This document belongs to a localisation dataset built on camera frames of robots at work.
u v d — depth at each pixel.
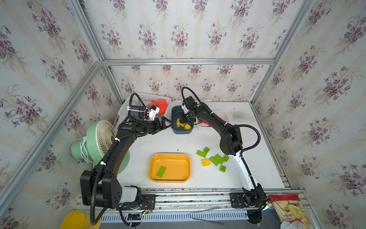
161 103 1.07
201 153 0.91
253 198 0.64
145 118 0.67
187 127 1.01
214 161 0.88
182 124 1.03
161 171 0.82
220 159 0.87
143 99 1.15
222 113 1.09
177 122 1.02
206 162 0.86
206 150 0.91
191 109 0.80
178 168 0.86
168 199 0.75
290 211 0.66
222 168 0.84
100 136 0.64
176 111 1.11
